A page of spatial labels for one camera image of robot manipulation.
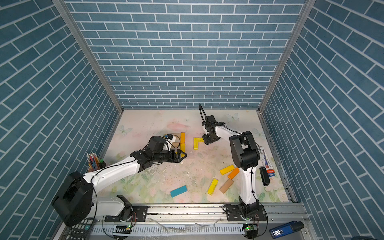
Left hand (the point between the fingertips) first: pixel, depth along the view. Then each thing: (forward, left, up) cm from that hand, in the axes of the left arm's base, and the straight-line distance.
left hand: (185, 156), depth 81 cm
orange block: (-5, -28, -11) cm, 31 cm away
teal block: (-15, +4, -13) cm, 20 cm away
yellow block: (-13, -16, -12) cm, 23 cm away
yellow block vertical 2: (+18, -9, -10) cm, 23 cm away
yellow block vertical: (+15, -6, -10) cm, 19 cm away
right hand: (+19, -15, -12) cm, 27 cm away
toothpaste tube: (-3, -50, -10) cm, 51 cm away
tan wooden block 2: (-12, -23, -11) cm, 29 cm away
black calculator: (-32, +47, -11) cm, 58 cm away
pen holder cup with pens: (-4, +47, +1) cm, 47 cm away
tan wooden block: (+6, +4, +13) cm, 14 cm away
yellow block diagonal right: (-3, -25, -11) cm, 28 cm away
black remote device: (-7, -46, -9) cm, 47 cm away
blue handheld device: (-32, -46, -7) cm, 57 cm away
